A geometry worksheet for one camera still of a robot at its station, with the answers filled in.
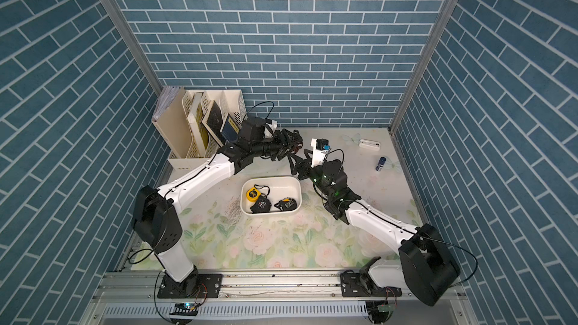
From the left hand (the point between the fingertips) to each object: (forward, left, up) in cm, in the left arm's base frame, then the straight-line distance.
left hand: (305, 143), depth 77 cm
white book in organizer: (+14, +44, -5) cm, 46 cm away
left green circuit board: (-44, +39, -32) cm, 67 cm away
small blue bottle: (+8, -35, -21) cm, 42 cm away
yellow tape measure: (-5, +21, -26) cm, 34 cm away
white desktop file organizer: (+34, +35, -8) cm, 50 cm away
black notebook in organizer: (+23, +41, -11) cm, 48 cm away
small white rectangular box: (+22, -34, -25) cm, 48 cm away
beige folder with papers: (+16, +53, -3) cm, 55 cm away
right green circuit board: (-44, -26, -28) cm, 59 cm away
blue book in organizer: (+23, +34, -16) cm, 44 cm away
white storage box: (-2, +23, -23) cm, 33 cm away
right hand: (-3, +3, -2) cm, 4 cm away
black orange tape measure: (-11, +7, -24) cm, 28 cm away
